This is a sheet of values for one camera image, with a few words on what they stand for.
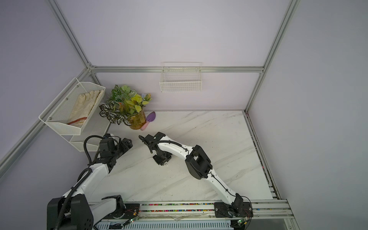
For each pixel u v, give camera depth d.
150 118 1.15
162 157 0.79
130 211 0.72
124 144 0.78
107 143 0.64
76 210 0.40
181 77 0.96
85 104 0.80
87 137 0.67
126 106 0.98
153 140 0.67
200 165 0.57
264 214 0.73
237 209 0.64
